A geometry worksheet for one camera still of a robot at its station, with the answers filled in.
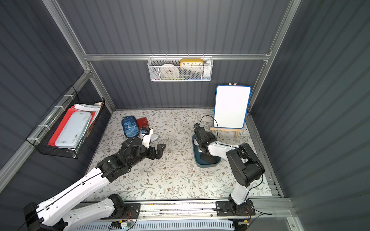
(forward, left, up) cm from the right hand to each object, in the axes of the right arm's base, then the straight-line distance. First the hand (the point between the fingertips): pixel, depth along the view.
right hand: (210, 133), depth 96 cm
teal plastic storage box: (-20, +8, -3) cm, 21 cm away
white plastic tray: (-15, +70, +24) cm, 76 cm away
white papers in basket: (+1, +67, +24) cm, 71 cm away
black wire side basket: (-21, +78, +27) cm, 85 cm away
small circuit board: (-50, +49, -8) cm, 70 cm away
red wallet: (+15, +50, -5) cm, 53 cm away
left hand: (-18, +30, +17) cm, 39 cm away
